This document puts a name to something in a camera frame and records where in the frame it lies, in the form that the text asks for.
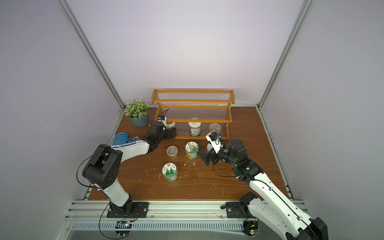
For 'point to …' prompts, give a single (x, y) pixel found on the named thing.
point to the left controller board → (123, 228)
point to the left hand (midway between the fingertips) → (171, 126)
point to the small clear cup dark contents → (172, 151)
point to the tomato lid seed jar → (170, 126)
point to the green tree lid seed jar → (170, 172)
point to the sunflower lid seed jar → (191, 149)
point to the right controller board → (251, 228)
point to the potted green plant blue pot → (137, 111)
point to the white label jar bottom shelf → (194, 128)
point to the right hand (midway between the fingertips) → (205, 143)
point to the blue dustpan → (122, 138)
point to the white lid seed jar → (209, 147)
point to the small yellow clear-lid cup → (215, 127)
